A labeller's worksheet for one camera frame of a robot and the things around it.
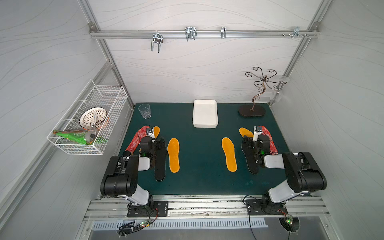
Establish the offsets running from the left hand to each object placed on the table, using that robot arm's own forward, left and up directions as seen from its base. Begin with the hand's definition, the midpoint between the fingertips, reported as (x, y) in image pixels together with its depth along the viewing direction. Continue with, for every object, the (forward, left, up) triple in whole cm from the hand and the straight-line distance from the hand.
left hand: (156, 137), depth 94 cm
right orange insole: (+10, -59, -6) cm, 60 cm away
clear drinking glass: (+25, +14, -1) cm, 28 cm away
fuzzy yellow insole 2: (-3, -47, -7) cm, 48 cm away
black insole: (-20, -5, -5) cm, 21 cm away
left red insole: (+5, +13, -4) cm, 14 cm away
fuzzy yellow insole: (-7, -11, -5) cm, 14 cm away
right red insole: (-4, -75, -5) cm, 76 cm away
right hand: (+3, -63, 0) cm, 63 cm away
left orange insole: (+9, +3, -5) cm, 11 cm away
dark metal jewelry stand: (+30, -74, -5) cm, 80 cm away
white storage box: (+25, -32, -5) cm, 41 cm away
